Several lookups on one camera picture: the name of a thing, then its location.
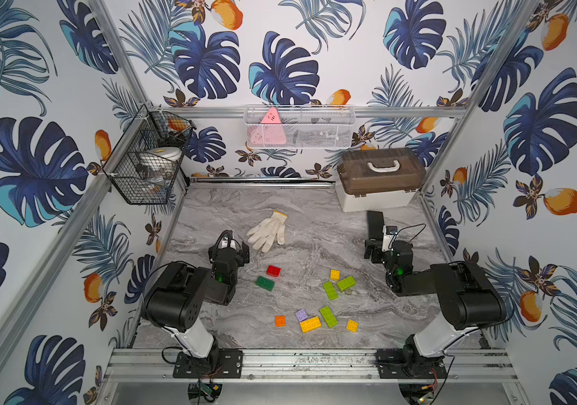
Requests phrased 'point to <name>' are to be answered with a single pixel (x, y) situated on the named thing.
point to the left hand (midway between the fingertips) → (229, 240)
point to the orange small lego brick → (280, 321)
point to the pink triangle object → (270, 131)
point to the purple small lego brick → (301, 315)
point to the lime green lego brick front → (328, 316)
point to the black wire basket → (144, 164)
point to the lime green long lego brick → (331, 291)
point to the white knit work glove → (261, 235)
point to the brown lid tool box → (379, 178)
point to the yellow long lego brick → (310, 325)
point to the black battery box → (375, 224)
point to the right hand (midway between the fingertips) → (381, 240)
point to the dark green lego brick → (265, 283)
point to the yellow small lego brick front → (353, 326)
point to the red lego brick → (273, 271)
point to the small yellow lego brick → (335, 275)
